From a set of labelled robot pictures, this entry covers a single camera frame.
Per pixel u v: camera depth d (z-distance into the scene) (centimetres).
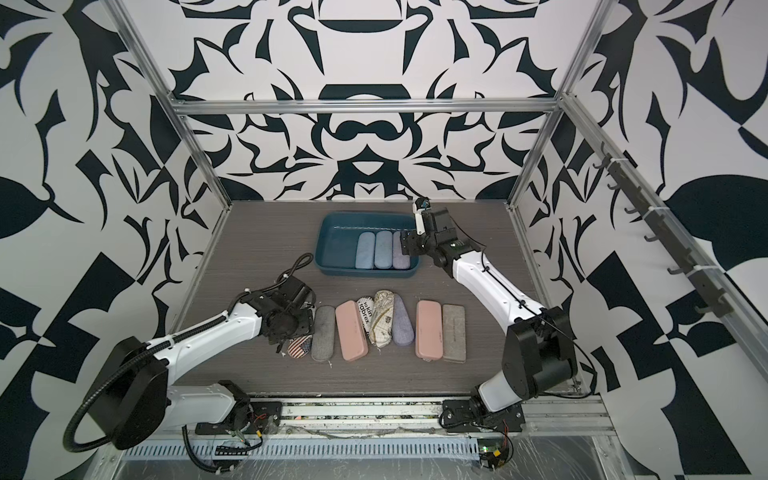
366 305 89
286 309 65
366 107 92
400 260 100
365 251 103
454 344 83
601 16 73
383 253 102
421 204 76
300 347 83
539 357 43
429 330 83
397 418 76
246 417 70
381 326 83
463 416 74
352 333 84
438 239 65
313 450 78
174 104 91
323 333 85
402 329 85
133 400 41
